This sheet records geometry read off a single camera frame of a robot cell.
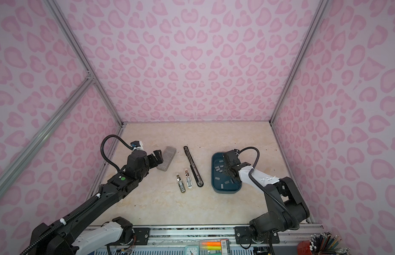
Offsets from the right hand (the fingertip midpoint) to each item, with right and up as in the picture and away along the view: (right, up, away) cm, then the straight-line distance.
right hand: (229, 168), depth 92 cm
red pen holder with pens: (+31, -23, -31) cm, 49 cm away
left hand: (-39, +11, -11) cm, 42 cm away
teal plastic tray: (-5, -8, -2) cm, 10 cm away
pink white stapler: (-23, -6, -2) cm, 24 cm away
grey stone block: (-36, +6, +5) cm, 37 cm away
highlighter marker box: (-10, -30, -22) cm, 39 cm away
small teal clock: (-20, -30, -24) cm, 43 cm away
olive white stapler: (-27, -9, -4) cm, 28 cm away
